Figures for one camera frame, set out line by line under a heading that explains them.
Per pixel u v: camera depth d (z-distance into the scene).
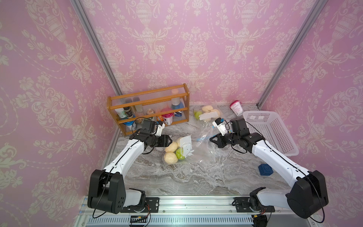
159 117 1.06
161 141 0.75
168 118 1.00
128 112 0.89
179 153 0.84
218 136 0.74
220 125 0.72
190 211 1.85
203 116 1.03
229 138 0.69
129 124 0.96
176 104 1.00
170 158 0.85
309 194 0.40
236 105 1.13
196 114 1.08
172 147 0.88
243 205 0.73
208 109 1.12
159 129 0.79
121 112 0.89
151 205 0.74
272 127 1.04
